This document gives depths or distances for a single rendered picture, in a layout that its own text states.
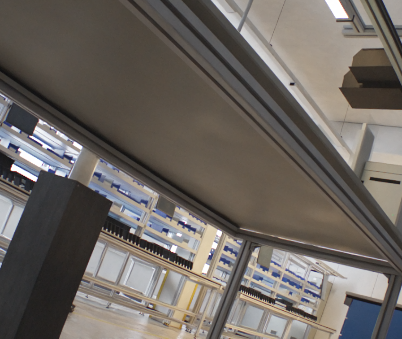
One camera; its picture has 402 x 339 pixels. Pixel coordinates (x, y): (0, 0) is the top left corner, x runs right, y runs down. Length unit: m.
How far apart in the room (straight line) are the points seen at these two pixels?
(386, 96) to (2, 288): 1.65
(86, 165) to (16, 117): 3.06
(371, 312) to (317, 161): 2.09
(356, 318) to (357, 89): 1.64
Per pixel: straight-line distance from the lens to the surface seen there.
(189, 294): 8.50
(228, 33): 0.78
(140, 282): 11.11
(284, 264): 10.59
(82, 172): 2.14
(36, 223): 2.10
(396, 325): 3.04
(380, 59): 1.73
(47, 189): 2.11
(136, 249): 6.23
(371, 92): 1.84
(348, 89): 1.85
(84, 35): 1.01
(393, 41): 1.57
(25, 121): 5.20
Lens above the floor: 0.60
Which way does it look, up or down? 16 degrees up
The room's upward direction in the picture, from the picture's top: 21 degrees clockwise
